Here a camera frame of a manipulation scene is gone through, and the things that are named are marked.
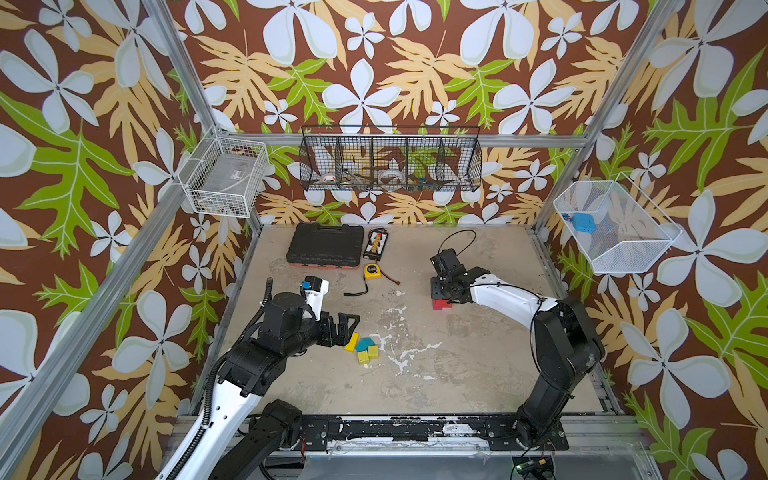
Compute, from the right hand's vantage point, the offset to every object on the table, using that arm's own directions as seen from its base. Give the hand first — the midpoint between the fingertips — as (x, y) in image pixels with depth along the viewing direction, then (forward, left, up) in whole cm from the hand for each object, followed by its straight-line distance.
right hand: (437, 286), depth 94 cm
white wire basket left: (+21, +64, +28) cm, 73 cm away
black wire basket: (+35, +31, +25) cm, 53 cm away
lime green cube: (-20, +21, -4) cm, 29 cm away
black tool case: (+20, +38, -2) cm, 43 cm away
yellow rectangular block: (-17, +27, -6) cm, 33 cm away
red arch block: (-4, -1, -4) cm, 6 cm away
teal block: (-17, +23, -4) cm, 29 cm away
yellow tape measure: (+10, +21, -5) cm, 24 cm away
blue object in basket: (+10, -42, +19) cm, 47 cm away
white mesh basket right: (+1, -48, +24) cm, 53 cm away
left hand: (-18, +27, +17) cm, 37 cm away
